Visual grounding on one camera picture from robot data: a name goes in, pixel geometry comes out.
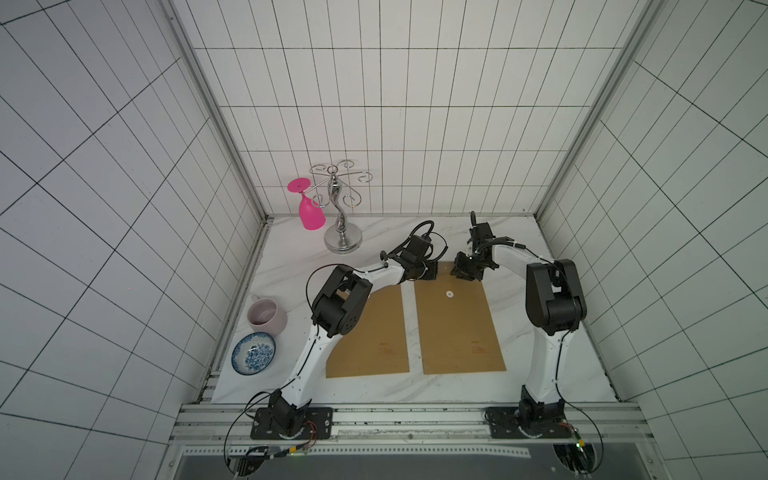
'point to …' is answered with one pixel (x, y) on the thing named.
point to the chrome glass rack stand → (342, 237)
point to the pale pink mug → (265, 316)
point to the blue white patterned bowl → (253, 354)
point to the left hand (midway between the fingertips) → (433, 274)
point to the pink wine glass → (312, 215)
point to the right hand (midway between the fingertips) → (457, 266)
